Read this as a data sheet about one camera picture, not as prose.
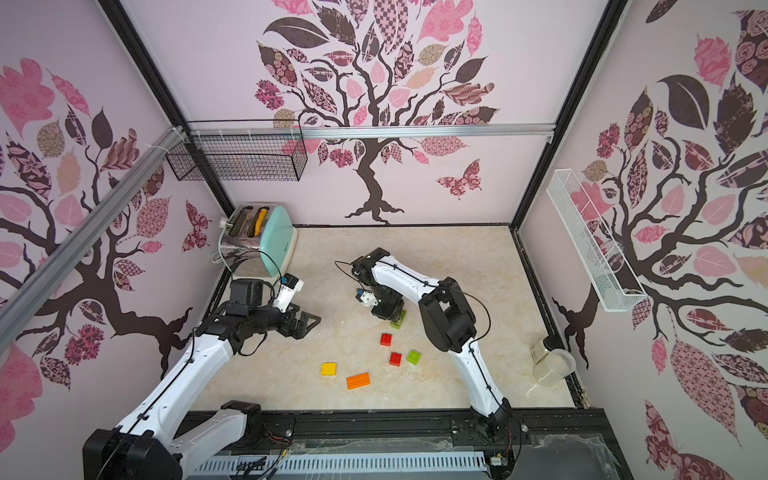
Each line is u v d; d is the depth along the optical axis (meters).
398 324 0.91
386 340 0.88
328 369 0.84
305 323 0.71
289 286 0.71
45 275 0.54
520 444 0.68
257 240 0.93
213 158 1.03
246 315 0.61
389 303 0.80
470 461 0.70
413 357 0.85
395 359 0.84
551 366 0.75
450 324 0.56
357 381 0.81
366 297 0.86
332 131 0.93
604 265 0.76
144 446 0.40
